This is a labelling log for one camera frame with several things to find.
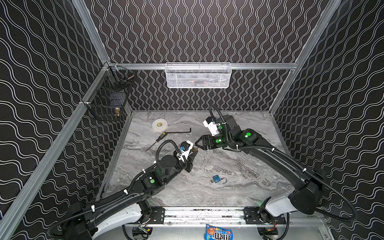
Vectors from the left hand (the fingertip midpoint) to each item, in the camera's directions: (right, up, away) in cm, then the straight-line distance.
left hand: (198, 150), depth 69 cm
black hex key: (-11, +7, +40) cm, 42 cm away
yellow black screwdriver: (-23, +6, +35) cm, 42 cm away
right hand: (+1, +3, +5) cm, 6 cm away
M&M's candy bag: (+7, -38, 0) cm, 39 cm away
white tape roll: (-28, +12, +44) cm, 54 cm away
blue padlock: (+11, -19, +17) cm, 28 cm away
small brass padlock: (-2, +1, +2) cm, 2 cm away
